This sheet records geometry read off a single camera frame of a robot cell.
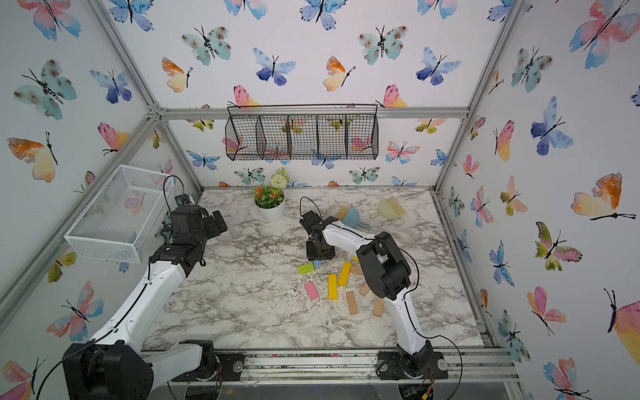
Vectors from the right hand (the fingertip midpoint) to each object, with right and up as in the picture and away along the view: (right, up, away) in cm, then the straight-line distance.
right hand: (316, 255), depth 97 cm
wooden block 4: (+15, -5, -3) cm, 16 cm away
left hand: (-34, +15, -15) cm, 40 cm away
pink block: (-1, -11, -8) cm, 14 cm away
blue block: (+1, -2, -2) cm, 3 cm away
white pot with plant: (-17, +21, -1) cm, 27 cm away
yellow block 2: (+11, -7, -3) cm, 13 cm away
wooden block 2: (+22, -15, -12) cm, 29 cm away
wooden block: (+13, -14, -10) cm, 22 cm away
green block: (-4, -4, -3) cm, 6 cm away
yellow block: (+6, -10, -7) cm, 14 cm away
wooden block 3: (+18, -11, -8) cm, 22 cm away
